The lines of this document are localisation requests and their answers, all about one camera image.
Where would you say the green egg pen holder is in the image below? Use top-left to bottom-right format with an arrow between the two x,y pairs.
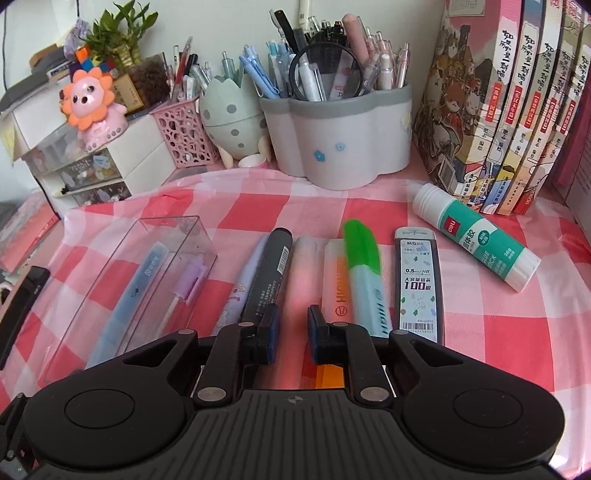
198,74 -> 273,169

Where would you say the bamboo plant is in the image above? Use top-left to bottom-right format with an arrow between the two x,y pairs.
81,1 -> 159,71

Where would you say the white box with note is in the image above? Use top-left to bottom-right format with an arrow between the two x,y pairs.
1,83 -> 66,162

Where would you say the white flower-shaped pen holder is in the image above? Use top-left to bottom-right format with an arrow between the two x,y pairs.
259,85 -> 413,191

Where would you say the light blue pen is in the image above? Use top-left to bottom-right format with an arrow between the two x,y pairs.
85,241 -> 169,369

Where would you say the pink boxed book set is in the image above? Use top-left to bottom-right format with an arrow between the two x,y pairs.
414,1 -> 590,216

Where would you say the black marker pen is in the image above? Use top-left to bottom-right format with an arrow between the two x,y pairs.
239,227 -> 293,325

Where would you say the pink perforated pen holder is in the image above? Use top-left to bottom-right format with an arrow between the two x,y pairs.
151,100 -> 221,169

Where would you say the lilac mechanical pencil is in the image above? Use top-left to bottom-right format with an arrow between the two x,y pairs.
119,253 -> 209,356

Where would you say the clear plastic organizer box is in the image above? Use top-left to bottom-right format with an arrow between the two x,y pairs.
39,216 -> 217,387

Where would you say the orange highlighter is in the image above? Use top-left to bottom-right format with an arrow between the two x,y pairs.
286,236 -> 353,389

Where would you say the green highlighter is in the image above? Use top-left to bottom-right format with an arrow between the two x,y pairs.
342,219 -> 392,338

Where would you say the purple cartoon multicolour pen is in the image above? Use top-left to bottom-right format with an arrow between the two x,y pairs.
211,234 -> 269,336

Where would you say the black box on top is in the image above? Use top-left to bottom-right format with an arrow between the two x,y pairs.
1,47 -> 73,114

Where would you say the pink checkered cloth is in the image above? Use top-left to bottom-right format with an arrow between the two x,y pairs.
1,169 -> 590,477

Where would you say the white desktop drawer unit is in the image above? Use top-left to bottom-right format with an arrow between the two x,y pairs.
23,115 -> 175,216

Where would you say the magnifying glass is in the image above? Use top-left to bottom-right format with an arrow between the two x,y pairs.
287,42 -> 363,102

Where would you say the green white glue stick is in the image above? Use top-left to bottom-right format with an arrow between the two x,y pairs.
413,183 -> 541,292

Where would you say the rubik's cube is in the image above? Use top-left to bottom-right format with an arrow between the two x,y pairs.
75,45 -> 116,74

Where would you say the pink lion toy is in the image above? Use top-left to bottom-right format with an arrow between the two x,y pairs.
60,67 -> 128,153

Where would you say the pencil lead refill case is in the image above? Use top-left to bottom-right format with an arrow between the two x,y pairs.
393,227 -> 445,345

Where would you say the black phone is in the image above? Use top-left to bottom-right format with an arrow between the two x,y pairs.
1,266 -> 50,369

